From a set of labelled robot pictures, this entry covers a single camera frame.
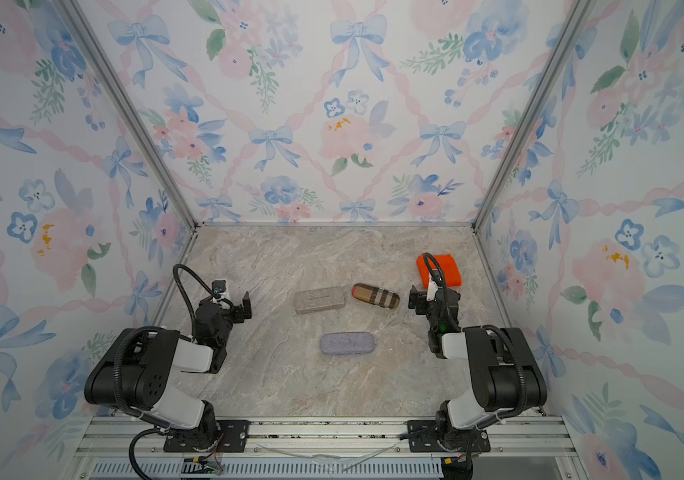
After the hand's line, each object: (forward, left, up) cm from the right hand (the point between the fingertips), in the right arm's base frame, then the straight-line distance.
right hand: (431, 285), depth 94 cm
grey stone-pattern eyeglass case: (-3, +35, -3) cm, 36 cm away
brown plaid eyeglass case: (-2, +18, -3) cm, 18 cm away
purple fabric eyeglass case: (-18, +26, -3) cm, 32 cm away
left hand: (-3, +62, +1) cm, 62 cm away
